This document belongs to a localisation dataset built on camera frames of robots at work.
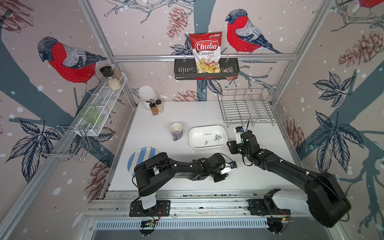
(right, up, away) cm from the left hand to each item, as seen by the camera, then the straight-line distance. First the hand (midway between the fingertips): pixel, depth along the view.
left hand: (229, 169), depth 83 cm
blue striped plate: (-55, +5, +10) cm, 56 cm away
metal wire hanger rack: (-70, +20, -24) cm, 77 cm away
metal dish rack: (+23, +38, +34) cm, 56 cm away
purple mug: (-32, +20, +16) cm, 41 cm away
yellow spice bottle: (-47, +38, +28) cm, 67 cm away
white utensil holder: (-56, +46, +30) cm, 78 cm away
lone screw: (-9, +18, +21) cm, 29 cm away
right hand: (+1, +15, +5) cm, 16 cm away
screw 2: (-4, +16, +18) cm, 24 cm away
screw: (-12, +12, +15) cm, 23 cm away
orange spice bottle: (-51, +34, +30) cm, 68 cm away
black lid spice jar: (-67, +50, +1) cm, 83 cm away
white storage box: (-10, +16, +20) cm, 27 cm away
